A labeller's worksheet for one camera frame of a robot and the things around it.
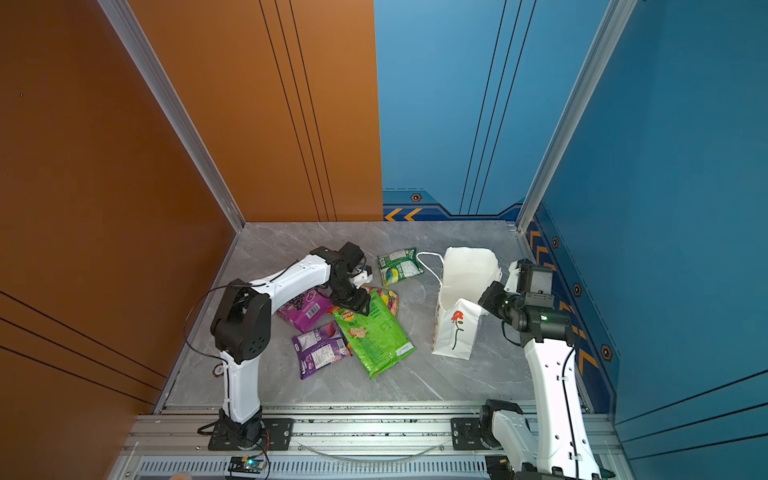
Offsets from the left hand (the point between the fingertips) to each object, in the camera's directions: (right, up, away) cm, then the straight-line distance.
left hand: (361, 307), depth 91 cm
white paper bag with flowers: (+30, +11, -11) cm, 34 cm away
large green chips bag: (+5, -8, -6) cm, 11 cm away
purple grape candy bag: (-16, -1, -3) cm, 16 cm away
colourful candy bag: (+9, +2, +4) cm, 10 cm away
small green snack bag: (+12, +12, +11) cm, 20 cm away
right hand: (+32, +7, -16) cm, 36 cm away
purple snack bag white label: (-11, -10, -6) cm, 16 cm away
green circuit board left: (-25, -34, -20) cm, 47 cm away
